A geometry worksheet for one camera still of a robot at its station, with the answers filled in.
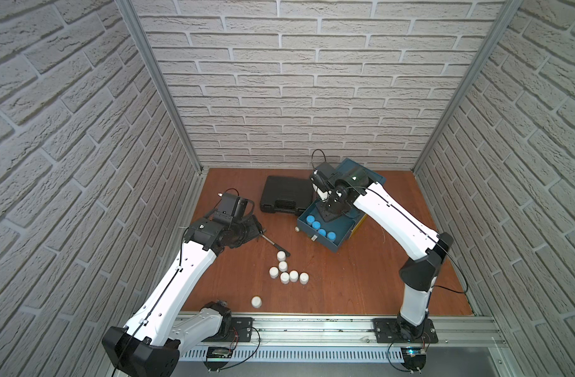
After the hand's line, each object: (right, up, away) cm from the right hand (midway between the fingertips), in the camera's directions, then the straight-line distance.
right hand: (331, 212), depth 76 cm
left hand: (-23, -4, -2) cm, 24 cm away
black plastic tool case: (-17, +5, +32) cm, 37 cm away
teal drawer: (+7, -7, +15) cm, 18 cm away
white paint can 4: (-13, -24, +6) cm, 28 cm away
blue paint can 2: (-4, -6, +11) cm, 13 cm away
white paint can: (-18, -18, +11) cm, 27 cm away
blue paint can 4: (+1, -10, +9) cm, 13 cm away
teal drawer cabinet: (+11, +18, +16) cm, 27 cm away
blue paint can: (-6, -4, +11) cm, 13 cm away
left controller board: (-36, -44, -6) cm, 58 cm away
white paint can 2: (-17, -21, +9) cm, 28 cm away
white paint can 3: (-16, -24, +5) cm, 29 cm away
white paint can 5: (-9, -24, +6) cm, 27 cm away
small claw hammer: (-24, -8, +4) cm, 26 cm away
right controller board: (+25, -45, -6) cm, 51 cm away
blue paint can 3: (-2, -8, +9) cm, 12 cm away
